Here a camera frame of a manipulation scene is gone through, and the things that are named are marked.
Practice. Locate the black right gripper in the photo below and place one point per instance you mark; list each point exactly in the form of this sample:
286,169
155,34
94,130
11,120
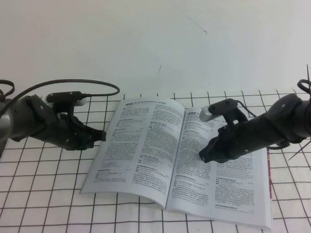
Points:
232,143

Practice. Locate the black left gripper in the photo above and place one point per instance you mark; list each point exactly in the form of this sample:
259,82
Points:
69,133

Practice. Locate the white paperback catalogue book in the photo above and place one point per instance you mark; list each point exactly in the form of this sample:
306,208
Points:
152,150

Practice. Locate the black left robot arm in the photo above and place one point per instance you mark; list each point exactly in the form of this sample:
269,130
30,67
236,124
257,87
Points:
51,121

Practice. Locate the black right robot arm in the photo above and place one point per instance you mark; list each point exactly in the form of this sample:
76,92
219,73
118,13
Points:
288,121

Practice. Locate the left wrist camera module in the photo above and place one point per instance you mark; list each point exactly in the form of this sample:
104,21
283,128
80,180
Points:
65,102

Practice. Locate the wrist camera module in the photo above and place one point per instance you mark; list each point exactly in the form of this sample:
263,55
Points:
65,102
227,108

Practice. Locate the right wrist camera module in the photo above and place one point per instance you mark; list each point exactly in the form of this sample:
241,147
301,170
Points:
227,108

